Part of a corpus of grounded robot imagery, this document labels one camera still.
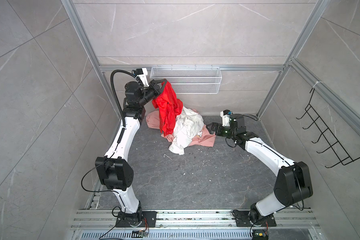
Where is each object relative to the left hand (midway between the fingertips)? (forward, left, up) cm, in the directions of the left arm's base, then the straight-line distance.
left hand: (167, 76), depth 69 cm
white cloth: (+3, -11, -37) cm, 39 cm away
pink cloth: (-3, -24, -47) cm, 53 cm away
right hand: (-7, -24, -28) cm, 38 cm away
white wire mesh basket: (+26, -13, -18) cm, 35 cm away
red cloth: (-5, 0, -16) cm, 16 cm away
